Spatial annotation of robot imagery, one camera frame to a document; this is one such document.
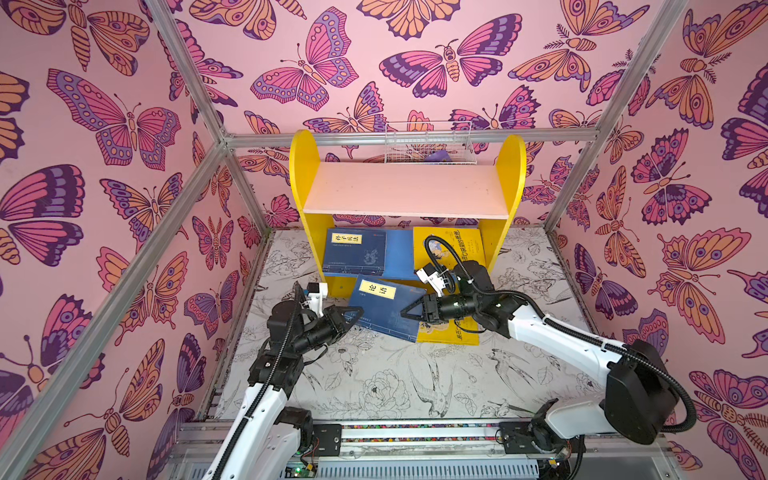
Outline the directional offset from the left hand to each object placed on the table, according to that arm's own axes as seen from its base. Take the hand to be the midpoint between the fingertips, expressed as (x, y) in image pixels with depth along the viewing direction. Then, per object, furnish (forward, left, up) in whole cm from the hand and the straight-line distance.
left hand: (364, 310), depth 71 cm
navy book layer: (+23, +5, -5) cm, 24 cm away
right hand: (+1, -10, -2) cm, 10 cm away
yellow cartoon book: (-5, -22, 0) cm, 22 cm away
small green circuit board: (-29, +17, -26) cm, 43 cm away
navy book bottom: (+3, -5, -2) cm, 6 cm away
